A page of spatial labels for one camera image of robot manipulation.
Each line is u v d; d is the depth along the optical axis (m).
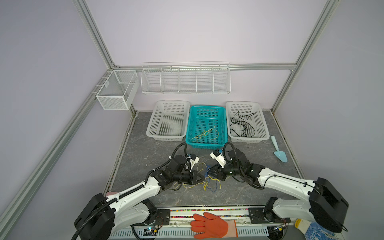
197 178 0.73
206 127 1.12
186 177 0.68
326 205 0.41
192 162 0.73
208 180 0.79
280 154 0.96
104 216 0.40
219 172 0.69
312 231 0.69
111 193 0.46
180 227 0.72
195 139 1.02
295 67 0.94
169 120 1.15
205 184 0.75
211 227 0.71
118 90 1.00
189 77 0.99
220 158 0.71
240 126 1.11
